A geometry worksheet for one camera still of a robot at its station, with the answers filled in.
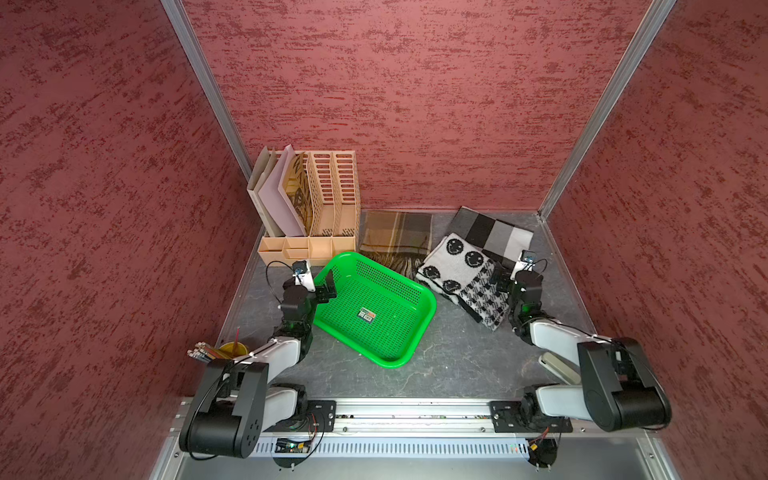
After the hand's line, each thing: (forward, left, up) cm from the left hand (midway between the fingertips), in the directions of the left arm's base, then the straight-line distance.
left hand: (316, 276), depth 89 cm
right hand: (+4, -60, 0) cm, 60 cm away
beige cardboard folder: (+31, +18, +19) cm, 41 cm away
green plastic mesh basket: (-6, -18, -10) cm, 22 cm away
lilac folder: (+19, +15, +13) cm, 28 cm away
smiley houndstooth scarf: (+7, -46, -7) cm, 47 cm away
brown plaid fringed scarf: (+21, -25, -8) cm, 34 cm away
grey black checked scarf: (+24, -62, -9) cm, 67 cm away
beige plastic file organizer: (+27, -1, -9) cm, 29 cm away
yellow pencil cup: (-22, +19, 0) cm, 29 cm away
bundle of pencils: (-25, +20, +6) cm, 33 cm away
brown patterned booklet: (+30, +10, +7) cm, 32 cm away
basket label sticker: (-8, -15, -11) cm, 20 cm away
